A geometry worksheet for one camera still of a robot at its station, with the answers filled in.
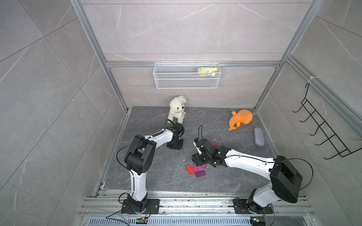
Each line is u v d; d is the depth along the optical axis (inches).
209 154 25.0
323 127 26.5
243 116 41.9
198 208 28.8
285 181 16.8
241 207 28.6
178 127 31.5
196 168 34.0
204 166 34.6
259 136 38.9
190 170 33.9
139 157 20.2
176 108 38.4
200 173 33.6
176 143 32.4
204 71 33.7
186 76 39.7
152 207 28.9
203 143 25.5
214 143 39.0
